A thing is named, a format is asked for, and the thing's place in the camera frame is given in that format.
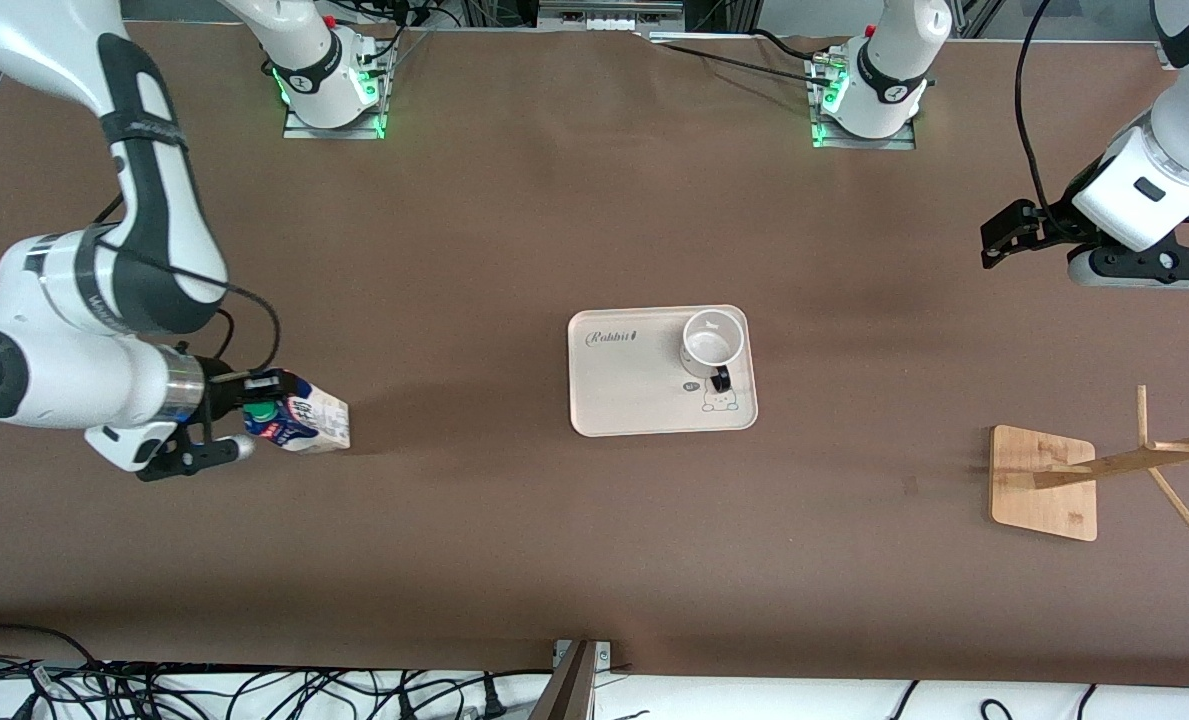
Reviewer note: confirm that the cream rabbit print tray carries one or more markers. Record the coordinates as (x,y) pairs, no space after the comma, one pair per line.
(634,390)

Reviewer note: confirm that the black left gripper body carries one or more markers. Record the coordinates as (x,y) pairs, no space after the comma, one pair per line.
(1047,229)

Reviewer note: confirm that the black power plug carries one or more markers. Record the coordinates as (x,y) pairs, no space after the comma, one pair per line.
(492,705)

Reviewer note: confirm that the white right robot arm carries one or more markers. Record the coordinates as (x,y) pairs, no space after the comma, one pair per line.
(144,250)

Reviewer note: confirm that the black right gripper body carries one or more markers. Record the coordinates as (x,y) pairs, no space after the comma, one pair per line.
(218,392)

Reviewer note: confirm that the blue white milk carton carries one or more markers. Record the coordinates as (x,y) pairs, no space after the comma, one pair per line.
(314,425)

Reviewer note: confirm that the grey power strip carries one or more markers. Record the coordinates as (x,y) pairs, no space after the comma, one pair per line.
(609,12)

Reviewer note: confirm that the wooden cup rack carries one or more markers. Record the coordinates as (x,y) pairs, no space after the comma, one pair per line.
(1044,490)

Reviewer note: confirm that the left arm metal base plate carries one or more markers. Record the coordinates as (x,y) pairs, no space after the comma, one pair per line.
(899,144)

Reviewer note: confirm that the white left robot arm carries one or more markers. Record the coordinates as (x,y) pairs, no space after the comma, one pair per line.
(1184,140)

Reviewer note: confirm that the metal bracket with dark bar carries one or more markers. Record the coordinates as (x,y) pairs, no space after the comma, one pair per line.
(566,690)

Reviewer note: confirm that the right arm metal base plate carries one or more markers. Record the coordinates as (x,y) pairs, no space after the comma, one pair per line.
(299,131)

